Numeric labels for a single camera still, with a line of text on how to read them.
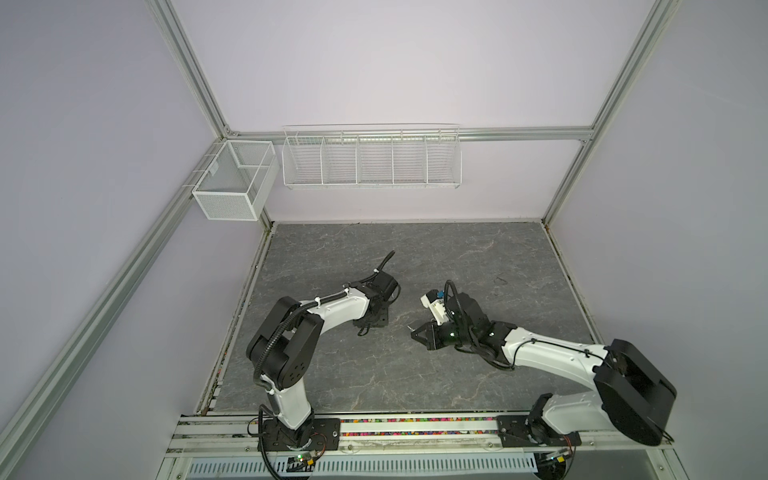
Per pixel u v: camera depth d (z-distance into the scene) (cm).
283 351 47
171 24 70
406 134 92
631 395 42
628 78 80
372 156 97
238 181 100
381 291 75
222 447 73
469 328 64
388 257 81
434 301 75
